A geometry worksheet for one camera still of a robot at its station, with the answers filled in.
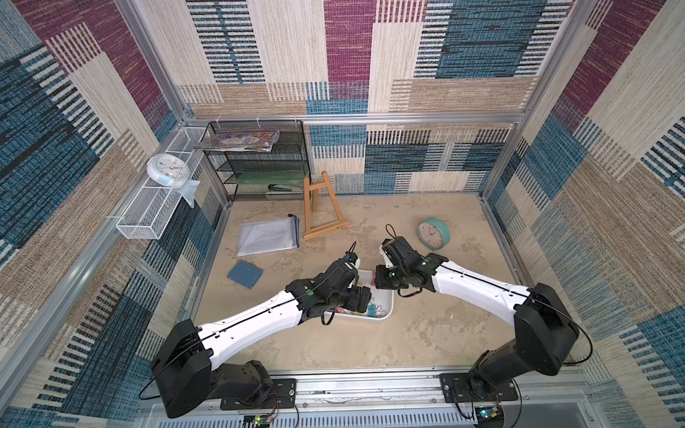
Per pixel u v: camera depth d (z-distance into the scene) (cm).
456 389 74
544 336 44
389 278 75
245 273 96
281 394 73
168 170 74
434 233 97
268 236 108
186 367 40
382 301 90
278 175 110
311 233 103
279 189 111
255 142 88
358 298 69
